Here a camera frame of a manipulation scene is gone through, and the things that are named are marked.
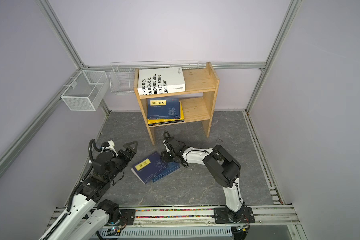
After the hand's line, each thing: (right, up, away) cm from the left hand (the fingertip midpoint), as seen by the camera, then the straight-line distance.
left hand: (136, 148), depth 74 cm
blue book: (+17, -14, +16) cm, 27 cm away
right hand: (+10, -9, +18) cm, 23 cm away
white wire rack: (-17, +45, +21) cm, 53 cm away
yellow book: (+12, +14, +10) cm, 21 cm away
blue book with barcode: (+12, +21, +12) cm, 27 cm away
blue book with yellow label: (+2, -14, +12) cm, 18 cm away
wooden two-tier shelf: (+33, +28, +24) cm, 49 cm away
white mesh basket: (-43, +35, +26) cm, 61 cm away
